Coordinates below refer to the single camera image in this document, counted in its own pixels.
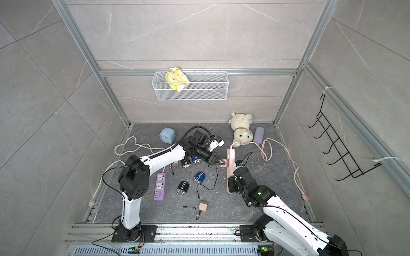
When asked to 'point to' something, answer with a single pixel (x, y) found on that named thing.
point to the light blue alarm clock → (167, 135)
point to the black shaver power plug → (182, 187)
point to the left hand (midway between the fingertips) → (225, 162)
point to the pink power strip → (230, 166)
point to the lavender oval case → (259, 135)
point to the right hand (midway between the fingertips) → (231, 179)
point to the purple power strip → (159, 194)
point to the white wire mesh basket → (203, 86)
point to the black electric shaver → (186, 162)
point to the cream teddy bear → (241, 123)
